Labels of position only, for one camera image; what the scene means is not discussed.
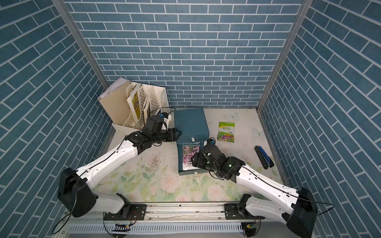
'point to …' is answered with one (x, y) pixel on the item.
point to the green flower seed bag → (225, 132)
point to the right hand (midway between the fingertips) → (195, 161)
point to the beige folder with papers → (115, 100)
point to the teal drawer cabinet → (194, 127)
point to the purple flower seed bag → (188, 151)
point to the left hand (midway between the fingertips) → (182, 134)
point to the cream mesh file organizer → (145, 100)
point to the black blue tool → (266, 160)
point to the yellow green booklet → (136, 103)
